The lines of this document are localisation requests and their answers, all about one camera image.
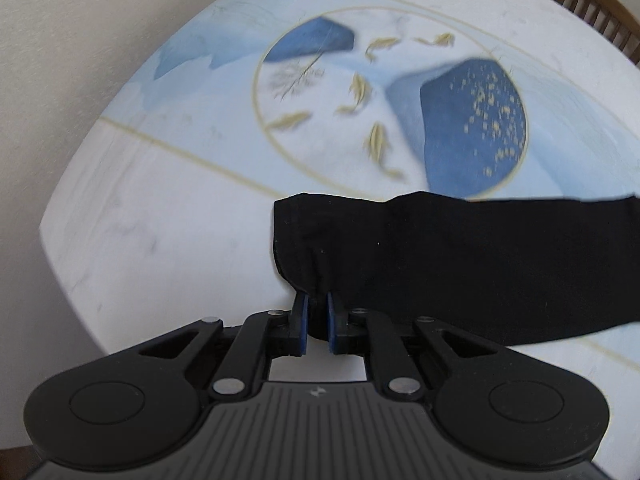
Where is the white blue patterned tablecloth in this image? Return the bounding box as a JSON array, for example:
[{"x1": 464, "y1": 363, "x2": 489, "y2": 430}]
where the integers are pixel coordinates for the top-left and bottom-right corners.
[{"x1": 38, "y1": 0, "x2": 640, "y2": 391}]

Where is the far wooden chair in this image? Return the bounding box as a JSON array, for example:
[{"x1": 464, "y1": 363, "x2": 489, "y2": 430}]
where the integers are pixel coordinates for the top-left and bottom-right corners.
[{"x1": 554, "y1": 0, "x2": 639, "y2": 67}]

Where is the black t-shirt pink print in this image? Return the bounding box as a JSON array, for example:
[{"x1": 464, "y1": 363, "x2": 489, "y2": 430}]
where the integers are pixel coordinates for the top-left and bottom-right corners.
[{"x1": 272, "y1": 192, "x2": 639, "y2": 346}]

